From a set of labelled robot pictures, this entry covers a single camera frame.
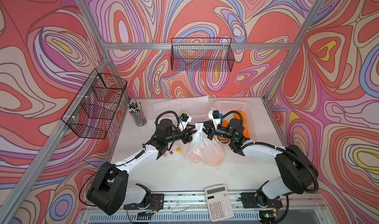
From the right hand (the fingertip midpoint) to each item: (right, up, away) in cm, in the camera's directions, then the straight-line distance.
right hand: (197, 127), depth 76 cm
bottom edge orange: (+33, -5, +18) cm, 38 cm away
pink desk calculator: (+11, -37, -5) cm, 39 cm away
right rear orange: (+30, +5, +28) cm, 41 cm away
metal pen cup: (-38, +11, +14) cm, 42 cm away
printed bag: (-13, -19, +12) cm, 26 cm away
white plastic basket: (+46, +3, +29) cm, 54 cm away
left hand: (0, -2, +1) cm, 2 cm away
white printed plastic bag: (+2, -13, +3) cm, 14 cm away
